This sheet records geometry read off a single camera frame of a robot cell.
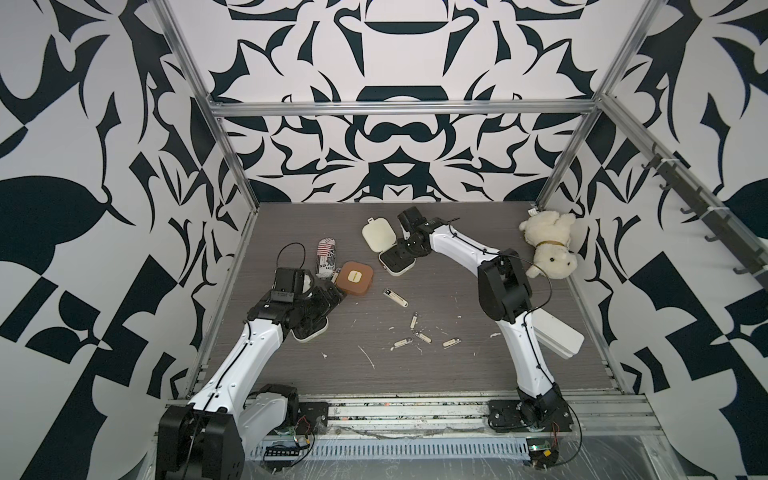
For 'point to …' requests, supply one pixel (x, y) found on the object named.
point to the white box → (556, 335)
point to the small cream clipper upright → (414, 321)
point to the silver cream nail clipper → (395, 297)
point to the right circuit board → (542, 453)
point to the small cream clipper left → (400, 343)
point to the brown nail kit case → (355, 278)
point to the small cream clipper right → (451, 342)
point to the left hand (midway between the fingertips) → (335, 298)
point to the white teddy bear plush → (549, 234)
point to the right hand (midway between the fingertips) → (405, 245)
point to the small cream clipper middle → (424, 337)
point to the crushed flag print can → (326, 257)
